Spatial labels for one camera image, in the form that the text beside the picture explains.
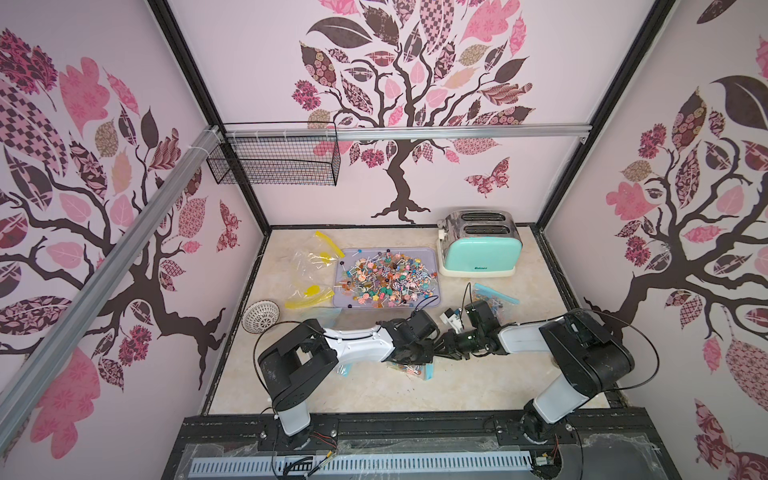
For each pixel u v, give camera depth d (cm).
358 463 70
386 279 100
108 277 53
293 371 45
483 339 73
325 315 92
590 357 47
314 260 106
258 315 92
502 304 98
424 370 83
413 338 67
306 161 80
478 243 93
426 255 111
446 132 92
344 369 81
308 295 93
